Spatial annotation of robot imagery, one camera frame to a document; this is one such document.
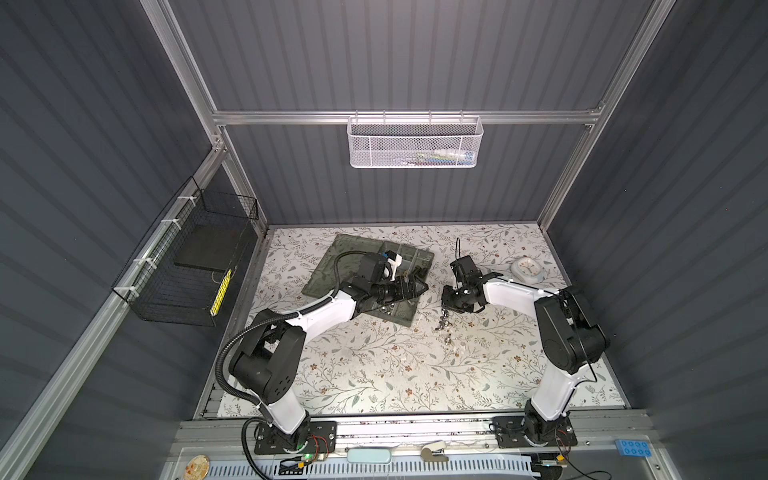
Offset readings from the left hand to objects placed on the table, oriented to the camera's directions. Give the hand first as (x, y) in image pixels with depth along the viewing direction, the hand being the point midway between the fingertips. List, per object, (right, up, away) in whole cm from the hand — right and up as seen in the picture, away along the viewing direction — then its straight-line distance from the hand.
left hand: (419, 290), depth 85 cm
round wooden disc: (-54, -40, -16) cm, 69 cm away
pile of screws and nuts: (+8, -11, +8) cm, 16 cm away
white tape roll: (+40, +5, +18) cm, 44 cm away
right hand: (+10, -6, +11) cm, 16 cm away
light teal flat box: (-13, -36, -17) cm, 42 cm away
